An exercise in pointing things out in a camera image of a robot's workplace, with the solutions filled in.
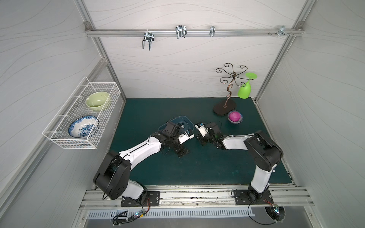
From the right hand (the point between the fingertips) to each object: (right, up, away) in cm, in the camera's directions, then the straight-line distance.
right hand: (198, 134), depth 97 cm
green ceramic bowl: (-55, +21, -25) cm, 64 cm away
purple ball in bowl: (+28, +11, +5) cm, 30 cm away
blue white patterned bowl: (-55, +8, -33) cm, 65 cm away
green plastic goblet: (+32, +29, -1) cm, 43 cm away
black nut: (-11, +7, +8) cm, 15 cm away
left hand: (-8, -5, -12) cm, 16 cm away
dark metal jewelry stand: (+23, +17, +15) cm, 32 cm away
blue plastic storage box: (-14, +9, +8) cm, 18 cm away
